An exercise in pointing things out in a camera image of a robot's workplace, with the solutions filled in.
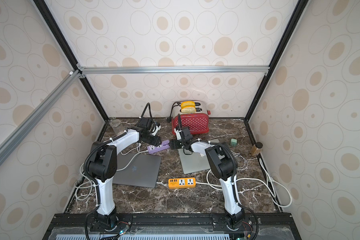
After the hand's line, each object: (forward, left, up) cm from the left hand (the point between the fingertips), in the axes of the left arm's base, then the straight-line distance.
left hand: (160, 139), depth 98 cm
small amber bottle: (-8, -61, +1) cm, 61 cm away
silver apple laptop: (-14, -23, -6) cm, 27 cm away
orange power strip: (-28, -14, -4) cm, 32 cm away
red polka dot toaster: (+10, -25, +5) cm, 28 cm away
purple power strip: (-2, -3, -4) cm, 5 cm away
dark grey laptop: (-18, +13, -7) cm, 24 cm away
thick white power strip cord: (-31, -71, -3) cm, 77 cm away
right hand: (-2, -7, -4) cm, 9 cm away
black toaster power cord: (+23, -4, -4) cm, 24 cm away
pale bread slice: (+15, -18, +13) cm, 27 cm away
